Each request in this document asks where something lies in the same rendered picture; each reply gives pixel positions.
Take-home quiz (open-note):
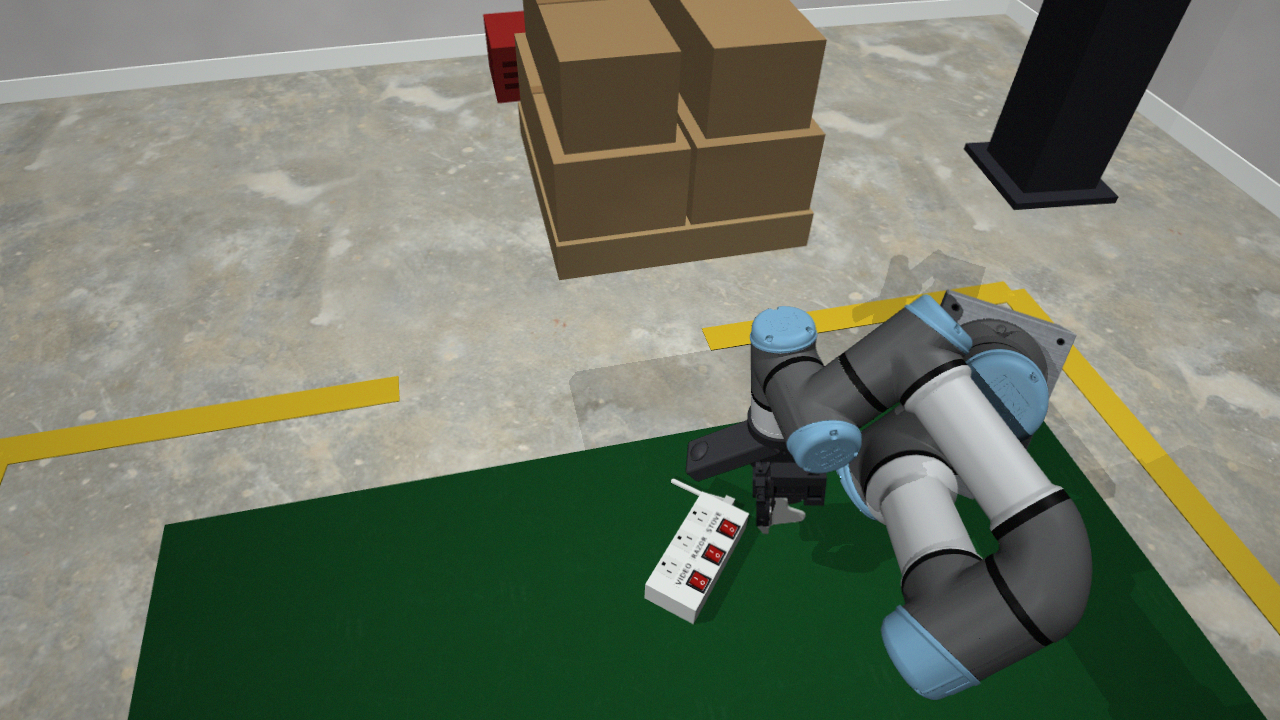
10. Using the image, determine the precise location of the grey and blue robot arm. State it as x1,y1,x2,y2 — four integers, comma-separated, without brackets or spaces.
750,293,1092,700

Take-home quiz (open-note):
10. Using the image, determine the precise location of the white power strip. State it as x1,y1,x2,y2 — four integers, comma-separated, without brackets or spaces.
645,479,749,623

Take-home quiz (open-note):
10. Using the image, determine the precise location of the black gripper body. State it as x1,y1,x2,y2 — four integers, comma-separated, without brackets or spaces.
748,405,827,506

